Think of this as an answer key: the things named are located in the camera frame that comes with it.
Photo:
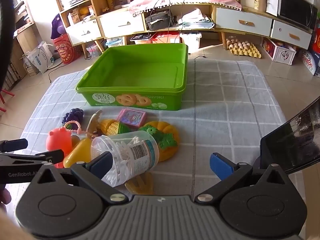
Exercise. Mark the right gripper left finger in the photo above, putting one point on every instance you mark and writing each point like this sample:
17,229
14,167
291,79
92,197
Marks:
90,174

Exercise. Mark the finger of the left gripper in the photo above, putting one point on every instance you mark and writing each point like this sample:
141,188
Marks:
55,156
13,145

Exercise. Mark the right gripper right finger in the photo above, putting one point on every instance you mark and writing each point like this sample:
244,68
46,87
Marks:
232,177

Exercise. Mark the yellow toy fruit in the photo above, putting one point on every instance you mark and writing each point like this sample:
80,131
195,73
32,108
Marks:
82,152

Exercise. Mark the white starfish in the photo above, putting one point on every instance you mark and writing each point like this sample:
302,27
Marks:
93,128

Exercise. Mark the clear cotton swab jar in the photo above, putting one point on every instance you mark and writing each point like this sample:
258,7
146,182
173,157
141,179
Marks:
133,154

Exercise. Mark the purple toy grapes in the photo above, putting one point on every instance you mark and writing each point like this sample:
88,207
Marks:
75,114

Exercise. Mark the yellow toy corn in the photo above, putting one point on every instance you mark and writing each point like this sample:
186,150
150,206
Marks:
113,127

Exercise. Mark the translucent yellow toy hand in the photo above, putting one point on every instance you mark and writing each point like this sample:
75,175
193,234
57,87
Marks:
141,184

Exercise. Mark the orange toy pumpkin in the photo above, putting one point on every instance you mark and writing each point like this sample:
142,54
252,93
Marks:
166,136

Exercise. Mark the person left hand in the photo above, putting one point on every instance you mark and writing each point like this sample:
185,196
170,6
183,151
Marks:
5,198

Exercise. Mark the grey checked tablecloth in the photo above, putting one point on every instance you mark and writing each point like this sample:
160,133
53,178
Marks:
227,108

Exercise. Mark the black tablet screen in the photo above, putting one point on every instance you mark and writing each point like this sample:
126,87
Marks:
294,145

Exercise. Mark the pink card box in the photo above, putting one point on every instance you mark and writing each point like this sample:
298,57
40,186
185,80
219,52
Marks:
132,118

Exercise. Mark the red paper bag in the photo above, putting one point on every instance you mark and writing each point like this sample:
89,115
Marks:
67,52

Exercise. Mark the green plastic cookie box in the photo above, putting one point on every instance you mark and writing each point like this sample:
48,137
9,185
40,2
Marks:
149,76

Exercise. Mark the egg tray with eggs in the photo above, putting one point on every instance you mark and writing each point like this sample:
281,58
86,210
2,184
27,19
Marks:
242,48

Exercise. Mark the white red storage crate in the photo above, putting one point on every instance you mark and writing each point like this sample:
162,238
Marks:
278,51

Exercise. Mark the wooden tv cabinet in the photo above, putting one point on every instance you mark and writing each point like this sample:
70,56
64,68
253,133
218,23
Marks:
91,20

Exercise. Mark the black microwave oven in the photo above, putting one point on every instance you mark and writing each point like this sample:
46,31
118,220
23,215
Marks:
299,12

